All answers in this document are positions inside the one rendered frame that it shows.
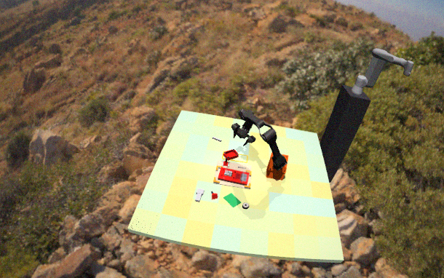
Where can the green flat rectangular pad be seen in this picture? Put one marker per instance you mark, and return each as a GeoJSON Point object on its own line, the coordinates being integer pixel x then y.
{"type": "Point", "coordinates": [232, 200]}

